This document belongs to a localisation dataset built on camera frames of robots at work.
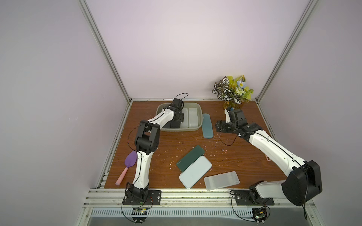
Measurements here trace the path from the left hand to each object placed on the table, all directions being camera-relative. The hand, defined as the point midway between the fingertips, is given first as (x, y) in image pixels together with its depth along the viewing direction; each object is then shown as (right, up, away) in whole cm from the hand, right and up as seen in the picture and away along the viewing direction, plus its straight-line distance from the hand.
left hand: (180, 117), depth 104 cm
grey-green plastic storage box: (+10, 0, +3) cm, 11 cm away
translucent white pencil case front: (+25, -35, -26) cm, 50 cm away
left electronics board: (-20, -51, -31) cm, 63 cm away
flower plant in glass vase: (+36, +17, -12) cm, 42 cm away
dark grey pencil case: (-6, -6, -2) cm, 8 cm away
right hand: (+26, -2, -21) cm, 33 cm away
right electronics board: (+42, -49, -34) cm, 73 cm away
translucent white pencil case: (+3, -6, -1) cm, 7 cm away
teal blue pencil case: (+20, -7, -3) cm, 22 cm away
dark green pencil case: (+7, -25, -17) cm, 31 cm away
